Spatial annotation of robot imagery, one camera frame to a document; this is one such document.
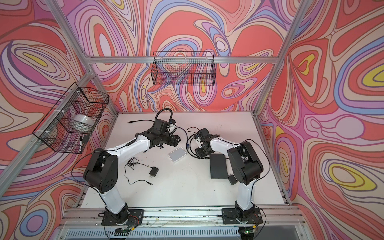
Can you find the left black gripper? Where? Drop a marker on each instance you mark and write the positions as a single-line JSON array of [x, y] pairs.
[[174, 140]]

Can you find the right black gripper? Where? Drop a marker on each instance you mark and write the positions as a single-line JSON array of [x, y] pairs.
[[201, 155]]

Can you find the black power adapter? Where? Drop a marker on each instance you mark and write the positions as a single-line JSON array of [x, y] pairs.
[[232, 179], [132, 163]]

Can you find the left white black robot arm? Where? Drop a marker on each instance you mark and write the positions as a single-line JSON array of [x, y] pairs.
[[102, 170]]

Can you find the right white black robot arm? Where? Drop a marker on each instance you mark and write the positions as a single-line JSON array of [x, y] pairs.
[[245, 163]]

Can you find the white small network switch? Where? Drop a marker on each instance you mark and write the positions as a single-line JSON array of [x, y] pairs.
[[177, 155]]

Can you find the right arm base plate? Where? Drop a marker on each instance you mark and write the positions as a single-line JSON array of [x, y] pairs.
[[231, 216]]

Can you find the back black wire basket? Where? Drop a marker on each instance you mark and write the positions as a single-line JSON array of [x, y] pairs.
[[171, 72]]

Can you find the black wire basket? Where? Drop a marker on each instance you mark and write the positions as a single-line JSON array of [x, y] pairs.
[[73, 121], [171, 72]]

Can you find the aluminium frame rail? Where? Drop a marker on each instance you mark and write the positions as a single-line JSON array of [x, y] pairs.
[[147, 60]]

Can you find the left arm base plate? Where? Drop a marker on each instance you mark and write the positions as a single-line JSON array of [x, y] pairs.
[[130, 218]]

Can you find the left black wire basket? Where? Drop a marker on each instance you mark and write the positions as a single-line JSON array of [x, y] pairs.
[[73, 121]]

